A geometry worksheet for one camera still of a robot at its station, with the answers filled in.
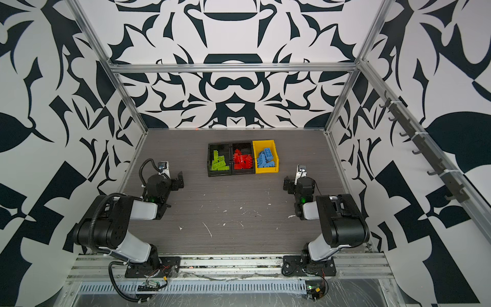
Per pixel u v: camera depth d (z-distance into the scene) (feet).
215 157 3.36
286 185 2.92
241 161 3.25
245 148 3.58
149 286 2.33
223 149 3.59
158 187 2.35
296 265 2.43
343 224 1.51
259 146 3.47
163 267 2.41
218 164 3.32
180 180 2.86
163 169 2.65
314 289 2.33
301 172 2.67
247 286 2.34
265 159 3.27
